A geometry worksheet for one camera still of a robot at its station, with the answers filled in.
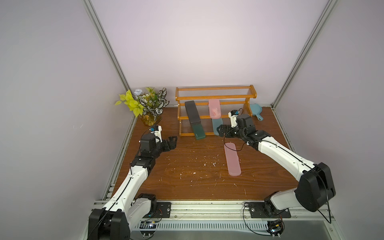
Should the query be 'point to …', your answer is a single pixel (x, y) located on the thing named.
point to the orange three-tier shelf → (234, 100)
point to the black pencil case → (193, 113)
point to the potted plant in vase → (146, 106)
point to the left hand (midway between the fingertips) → (172, 137)
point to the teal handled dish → (256, 109)
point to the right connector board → (275, 227)
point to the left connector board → (147, 228)
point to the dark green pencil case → (199, 131)
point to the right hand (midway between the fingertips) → (224, 125)
